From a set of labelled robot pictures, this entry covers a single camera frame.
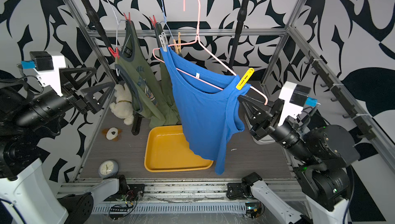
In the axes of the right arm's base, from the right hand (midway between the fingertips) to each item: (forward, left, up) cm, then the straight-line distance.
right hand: (239, 95), depth 39 cm
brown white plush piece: (+16, +61, -53) cm, 83 cm away
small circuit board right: (-20, -14, -58) cm, 63 cm away
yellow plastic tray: (+8, +29, -58) cm, 65 cm away
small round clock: (-3, +56, -52) cm, 76 cm away
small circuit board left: (-21, +49, -58) cm, 79 cm away
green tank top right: (+29, +30, -50) cm, 65 cm away
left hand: (+7, +37, +2) cm, 38 cm away
